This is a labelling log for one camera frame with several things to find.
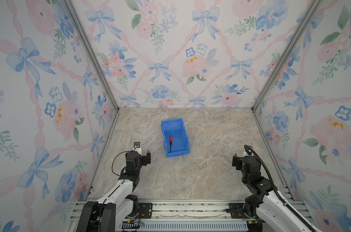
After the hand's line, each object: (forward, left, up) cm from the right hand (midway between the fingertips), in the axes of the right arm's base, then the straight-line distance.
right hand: (244, 155), depth 83 cm
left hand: (+4, +61, -2) cm, 61 cm away
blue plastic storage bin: (+14, +37, -9) cm, 40 cm away
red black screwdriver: (+14, +43, -9) cm, 47 cm away
